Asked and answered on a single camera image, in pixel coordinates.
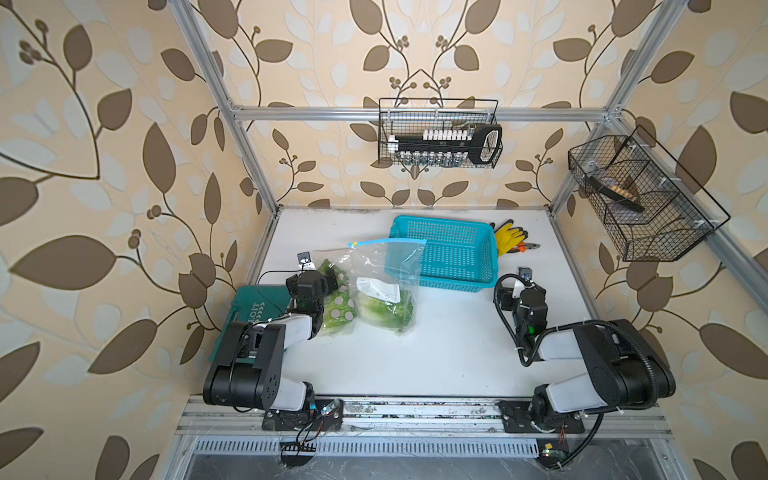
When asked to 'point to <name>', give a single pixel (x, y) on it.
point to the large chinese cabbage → (342, 307)
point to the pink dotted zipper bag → (331, 290)
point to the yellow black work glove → (508, 236)
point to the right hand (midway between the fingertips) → (516, 283)
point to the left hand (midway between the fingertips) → (308, 269)
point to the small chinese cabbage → (382, 303)
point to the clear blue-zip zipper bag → (384, 278)
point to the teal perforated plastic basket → (447, 254)
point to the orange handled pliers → (523, 247)
